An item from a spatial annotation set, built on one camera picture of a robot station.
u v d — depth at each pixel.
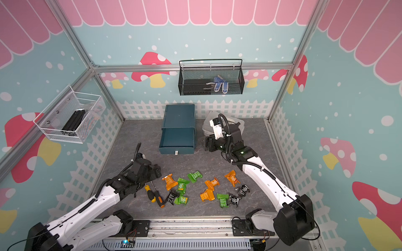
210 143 0.66
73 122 0.70
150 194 0.83
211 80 0.90
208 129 1.06
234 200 0.81
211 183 0.87
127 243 0.73
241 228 0.74
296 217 0.39
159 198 0.81
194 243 0.71
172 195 0.83
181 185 0.87
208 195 0.83
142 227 0.75
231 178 0.89
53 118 0.67
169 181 0.88
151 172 0.66
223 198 0.83
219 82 0.88
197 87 0.83
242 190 0.85
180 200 0.81
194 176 0.90
